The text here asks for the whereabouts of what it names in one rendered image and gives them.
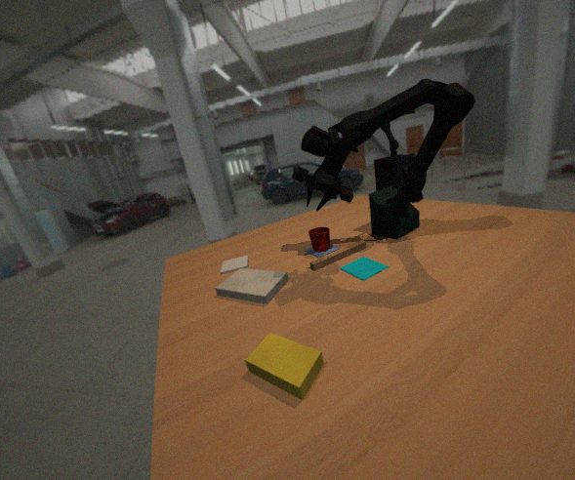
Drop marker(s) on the yellow rectangular block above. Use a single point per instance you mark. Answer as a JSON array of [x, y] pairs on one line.
[[286, 364]]

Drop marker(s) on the beige flat square block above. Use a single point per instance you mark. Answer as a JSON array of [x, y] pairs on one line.
[[253, 285]]

